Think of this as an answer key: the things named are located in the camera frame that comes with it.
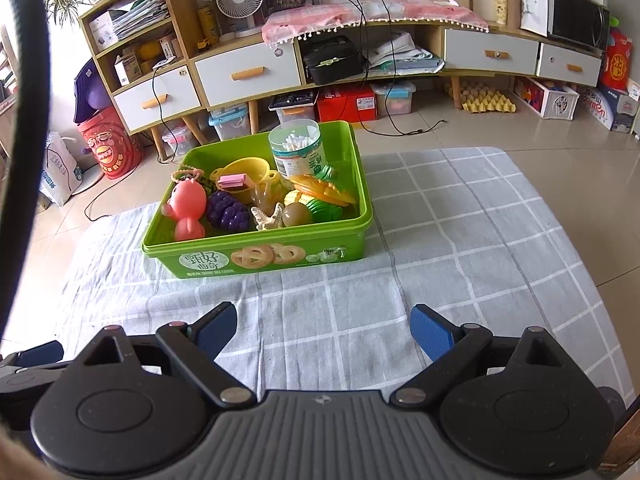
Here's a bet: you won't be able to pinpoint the clear storage box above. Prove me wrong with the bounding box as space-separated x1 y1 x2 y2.
161 122 201 158
372 81 417 117

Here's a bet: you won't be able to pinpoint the thin black power cable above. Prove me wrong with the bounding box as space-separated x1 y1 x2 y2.
330 0 448 137
85 62 176 221

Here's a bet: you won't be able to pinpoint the toy corn with green husk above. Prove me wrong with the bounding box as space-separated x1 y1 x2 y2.
305 196 343 223

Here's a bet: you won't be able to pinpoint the black flat box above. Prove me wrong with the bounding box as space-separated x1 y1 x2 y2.
268 91 319 123

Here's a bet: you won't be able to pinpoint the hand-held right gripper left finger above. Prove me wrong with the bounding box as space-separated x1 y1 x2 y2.
75 301 257 407

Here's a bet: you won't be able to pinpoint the yellow toy pot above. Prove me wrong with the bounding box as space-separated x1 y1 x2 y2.
210 157 281 196

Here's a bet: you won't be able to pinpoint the white box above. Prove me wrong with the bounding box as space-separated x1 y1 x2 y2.
89 10 120 53

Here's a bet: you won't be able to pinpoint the small cardboard box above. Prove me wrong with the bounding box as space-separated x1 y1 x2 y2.
114 55 143 85

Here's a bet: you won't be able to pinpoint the wooden television cabinet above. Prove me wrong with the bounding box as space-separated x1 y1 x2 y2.
192 17 606 136

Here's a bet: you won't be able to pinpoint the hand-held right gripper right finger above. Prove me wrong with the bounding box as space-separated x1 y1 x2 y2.
390 305 568 407

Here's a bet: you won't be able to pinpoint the thick black cable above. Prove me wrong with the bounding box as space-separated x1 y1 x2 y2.
0 0 51 336

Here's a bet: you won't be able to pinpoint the purple toy grapes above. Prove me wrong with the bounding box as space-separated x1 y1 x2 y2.
206 191 251 233

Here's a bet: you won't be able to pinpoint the yellow egg tray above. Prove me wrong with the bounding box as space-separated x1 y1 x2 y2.
447 79 517 113

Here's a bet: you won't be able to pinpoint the blue-lid storage box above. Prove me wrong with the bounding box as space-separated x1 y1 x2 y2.
208 105 251 142

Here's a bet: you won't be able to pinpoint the white drawer with wooden handle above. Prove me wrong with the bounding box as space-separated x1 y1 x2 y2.
112 66 203 135
194 42 303 109
536 42 602 88
444 28 541 77

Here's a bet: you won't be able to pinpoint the beige starfish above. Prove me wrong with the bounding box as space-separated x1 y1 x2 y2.
250 203 285 232

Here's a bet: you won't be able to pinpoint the orange toy pumpkin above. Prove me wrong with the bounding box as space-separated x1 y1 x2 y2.
290 164 358 207

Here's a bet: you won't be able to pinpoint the red printed bucket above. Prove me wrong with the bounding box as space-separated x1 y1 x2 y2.
76 115 143 181

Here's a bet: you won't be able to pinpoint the red carton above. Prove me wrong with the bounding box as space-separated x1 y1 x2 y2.
316 85 377 122

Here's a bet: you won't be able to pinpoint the grey checked cloth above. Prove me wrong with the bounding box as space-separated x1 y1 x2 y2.
52 146 623 401

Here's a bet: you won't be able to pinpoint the wooden shelf cabinet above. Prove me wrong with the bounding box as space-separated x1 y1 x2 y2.
80 0 207 161

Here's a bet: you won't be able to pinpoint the stack of papers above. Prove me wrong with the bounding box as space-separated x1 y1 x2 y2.
111 0 168 38

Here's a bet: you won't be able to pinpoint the white printed crate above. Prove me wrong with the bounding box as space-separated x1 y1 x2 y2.
514 77 580 122

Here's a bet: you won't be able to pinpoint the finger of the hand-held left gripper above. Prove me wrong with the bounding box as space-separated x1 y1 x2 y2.
0 340 65 368

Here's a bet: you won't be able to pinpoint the wooden stool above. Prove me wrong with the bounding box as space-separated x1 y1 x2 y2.
600 400 640 466

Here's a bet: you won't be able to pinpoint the white paper bag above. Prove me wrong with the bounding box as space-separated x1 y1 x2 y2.
520 0 551 37

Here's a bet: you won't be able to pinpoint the green plastic box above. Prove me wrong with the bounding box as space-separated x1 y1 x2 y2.
141 121 375 279

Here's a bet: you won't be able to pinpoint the black bag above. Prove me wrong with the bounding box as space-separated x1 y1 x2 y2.
301 34 363 86

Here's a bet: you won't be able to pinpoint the clear cotton swab jar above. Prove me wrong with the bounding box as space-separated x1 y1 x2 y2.
269 120 328 179

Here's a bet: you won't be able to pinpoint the pink sticky note pad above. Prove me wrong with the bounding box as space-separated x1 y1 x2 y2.
216 174 251 192

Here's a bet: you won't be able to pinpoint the white plastic bag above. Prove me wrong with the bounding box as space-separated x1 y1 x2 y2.
39 131 85 207

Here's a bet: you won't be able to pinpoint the pink lace cloth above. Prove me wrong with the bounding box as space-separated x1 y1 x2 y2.
262 0 490 48

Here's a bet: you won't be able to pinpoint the black microwave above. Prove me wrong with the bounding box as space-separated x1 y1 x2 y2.
547 0 611 53

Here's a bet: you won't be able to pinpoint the printed cardboard carton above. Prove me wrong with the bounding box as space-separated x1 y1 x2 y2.
580 85 640 133

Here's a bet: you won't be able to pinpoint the red gift package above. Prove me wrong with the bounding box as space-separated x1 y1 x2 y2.
600 27 635 93

